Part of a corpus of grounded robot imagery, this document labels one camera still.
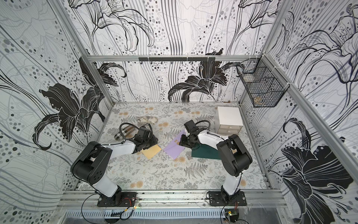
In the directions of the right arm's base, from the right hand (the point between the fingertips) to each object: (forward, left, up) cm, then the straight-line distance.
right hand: (182, 142), depth 93 cm
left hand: (+1, +18, -2) cm, 18 cm away
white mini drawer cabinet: (+11, -31, +10) cm, 34 cm away
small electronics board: (-39, -27, -4) cm, 48 cm away
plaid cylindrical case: (+8, +42, +2) cm, 42 cm away
